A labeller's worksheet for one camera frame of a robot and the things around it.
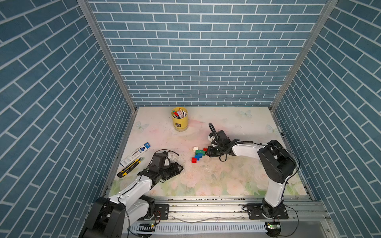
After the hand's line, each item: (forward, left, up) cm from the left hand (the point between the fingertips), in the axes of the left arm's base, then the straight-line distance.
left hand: (183, 170), depth 85 cm
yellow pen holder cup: (+29, +4, +6) cm, 30 cm away
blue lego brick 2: (+9, -8, 0) cm, 12 cm away
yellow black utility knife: (0, +36, -3) cm, 36 cm away
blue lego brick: (+10, -10, -1) cm, 15 cm away
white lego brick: (+14, -7, 0) cm, 15 cm away
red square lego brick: (+14, -13, 0) cm, 19 cm away
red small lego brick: (+7, -6, -1) cm, 9 cm away
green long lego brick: (+13, -10, 0) cm, 16 cm away
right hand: (+12, -15, -2) cm, 20 cm away
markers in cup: (+36, +4, +9) cm, 38 cm away
